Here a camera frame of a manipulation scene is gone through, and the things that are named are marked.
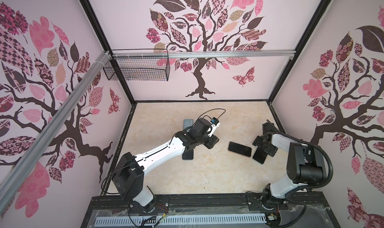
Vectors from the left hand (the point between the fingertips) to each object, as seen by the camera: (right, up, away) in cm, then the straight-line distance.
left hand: (214, 139), depth 79 cm
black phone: (+19, -9, +17) cm, 27 cm away
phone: (-15, -12, +11) cm, 22 cm away
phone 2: (+29, -12, +11) cm, 34 cm away
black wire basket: (-58, +52, +43) cm, 89 cm away
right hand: (+33, -7, +16) cm, 37 cm away
